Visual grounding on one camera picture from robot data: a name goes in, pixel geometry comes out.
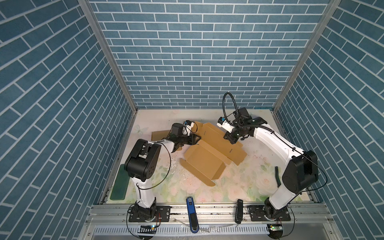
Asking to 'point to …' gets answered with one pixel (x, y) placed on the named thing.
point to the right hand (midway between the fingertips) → (224, 134)
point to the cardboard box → (159, 135)
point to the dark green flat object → (120, 187)
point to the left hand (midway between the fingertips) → (198, 137)
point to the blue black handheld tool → (192, 216)
